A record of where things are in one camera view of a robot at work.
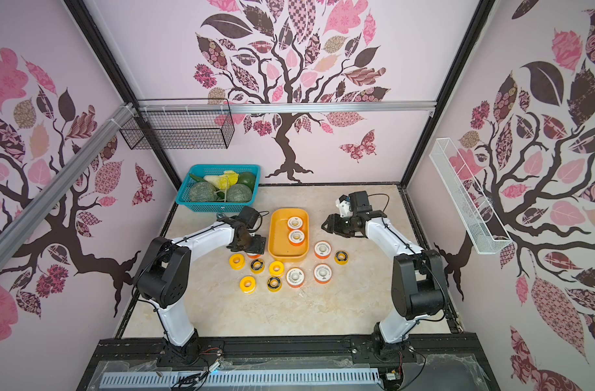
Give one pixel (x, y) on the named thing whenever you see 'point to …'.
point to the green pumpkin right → (238, 193)
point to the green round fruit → (247, 178)
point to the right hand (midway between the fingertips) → (327, 229)
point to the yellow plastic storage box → (279, 248)
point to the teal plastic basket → (191, 174)
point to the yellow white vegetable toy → (224, 182)
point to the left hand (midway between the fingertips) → (252, 251)
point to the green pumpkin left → (202, 191)
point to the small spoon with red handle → (221, 216)
